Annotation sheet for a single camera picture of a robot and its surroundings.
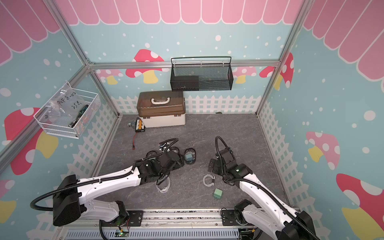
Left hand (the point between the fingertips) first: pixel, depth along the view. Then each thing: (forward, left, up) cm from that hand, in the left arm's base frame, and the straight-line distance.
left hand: (180, 161), depth 80 cm
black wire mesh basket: (+51, -15, +22) cm, 57 cm away
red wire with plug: (+20, +35, -13) cm, 43 cm away
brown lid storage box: (+35, +15, +6) cm, 38 cm away
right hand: (-1, -19, -4) cm, 20 cm away
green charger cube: (-13, -21, -12) cm, 27 cm away
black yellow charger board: (+35, +35, -13) cm, 51 cm away
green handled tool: (+14, +50, +20) cm, 55 cm away
